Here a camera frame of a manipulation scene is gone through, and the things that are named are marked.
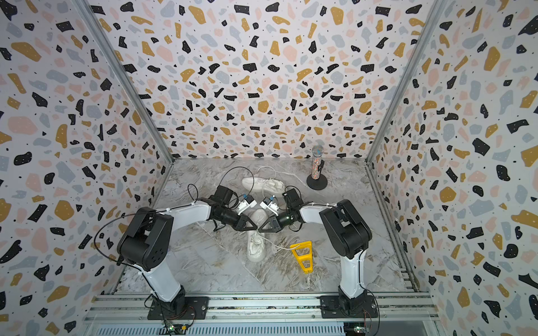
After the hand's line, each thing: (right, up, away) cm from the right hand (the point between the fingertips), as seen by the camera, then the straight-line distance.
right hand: (262, 231), depth 87 cm
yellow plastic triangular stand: (+19, -11, 0) cm, 22 cm away
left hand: (-2, +2, 0) cm, 3 cm away
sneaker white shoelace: (-2, -5, -2) cm, 5 cm away
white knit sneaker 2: (-2, +19, +16) cm, 25 cm away
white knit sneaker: (-3, +5, +8) cm, 10 cm away
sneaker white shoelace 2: (+4, +20, +17) cm, 27 cm away
